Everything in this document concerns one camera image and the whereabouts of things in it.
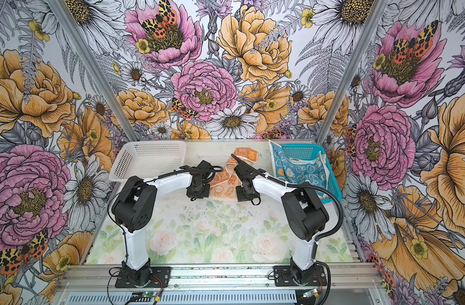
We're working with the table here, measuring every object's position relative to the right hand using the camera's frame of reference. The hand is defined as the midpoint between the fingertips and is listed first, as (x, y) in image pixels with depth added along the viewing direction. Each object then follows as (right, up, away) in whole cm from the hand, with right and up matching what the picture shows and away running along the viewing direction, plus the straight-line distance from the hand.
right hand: (245, 202), depth 92 cm
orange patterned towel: (-10, +5, +8) cm, 14 cm away
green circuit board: (-36, -29, -21) cm, 51 cm away
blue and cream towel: (+27, +14, +12) cm, 33 cm away
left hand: (-22, +1, +3) cm, 22 cm away
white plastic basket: (-55, +20, +20) cm, 62 cm away
